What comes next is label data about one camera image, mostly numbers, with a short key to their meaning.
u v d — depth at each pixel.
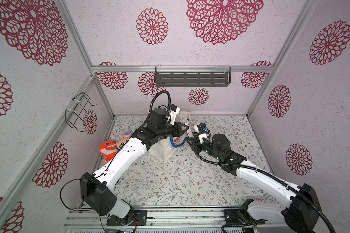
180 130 0.63
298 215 0.38
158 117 0.54
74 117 0.76
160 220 0.74
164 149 0.86
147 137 0.52
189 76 0.95
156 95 0.55
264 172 0.48
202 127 0.61
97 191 0.39
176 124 0.63
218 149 0.58
